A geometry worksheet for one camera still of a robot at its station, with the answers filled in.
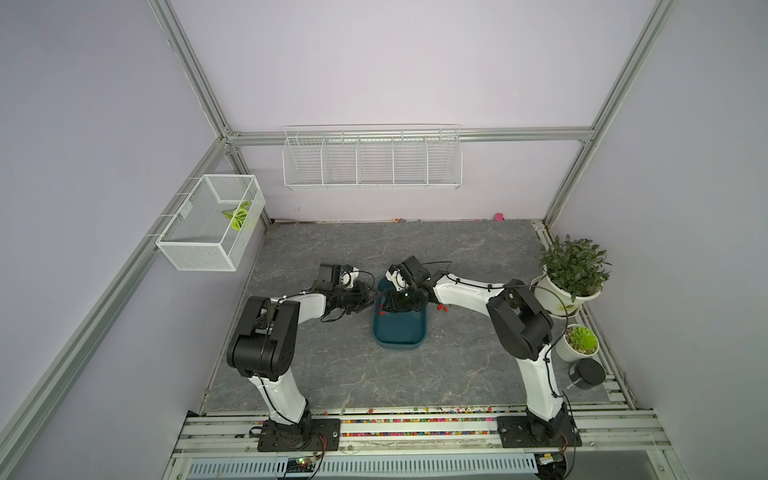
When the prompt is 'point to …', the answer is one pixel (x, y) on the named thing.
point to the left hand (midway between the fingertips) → (380, 297)
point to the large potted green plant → (574, 272)
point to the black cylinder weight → (586, 373)
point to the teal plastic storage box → (394, 330)
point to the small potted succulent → (578, 344)
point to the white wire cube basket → (217, 224)
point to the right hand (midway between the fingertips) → (384, 305)
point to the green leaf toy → (238, 216)
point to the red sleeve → (440, 306)
